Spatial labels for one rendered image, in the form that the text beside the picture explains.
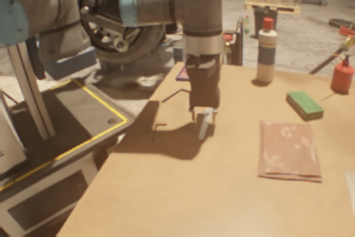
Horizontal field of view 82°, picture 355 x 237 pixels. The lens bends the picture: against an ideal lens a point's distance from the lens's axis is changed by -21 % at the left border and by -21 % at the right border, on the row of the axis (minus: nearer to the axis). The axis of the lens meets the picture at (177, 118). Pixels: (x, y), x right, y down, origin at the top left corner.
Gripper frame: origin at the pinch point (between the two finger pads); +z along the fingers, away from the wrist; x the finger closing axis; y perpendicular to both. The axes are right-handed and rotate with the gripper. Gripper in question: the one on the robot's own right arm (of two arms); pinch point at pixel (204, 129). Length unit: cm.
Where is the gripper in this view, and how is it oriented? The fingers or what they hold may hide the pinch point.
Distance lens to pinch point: 65.1
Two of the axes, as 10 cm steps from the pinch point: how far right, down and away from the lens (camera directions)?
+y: 2.3, -5.6, 7.9
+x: -9.7, -0.8, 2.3
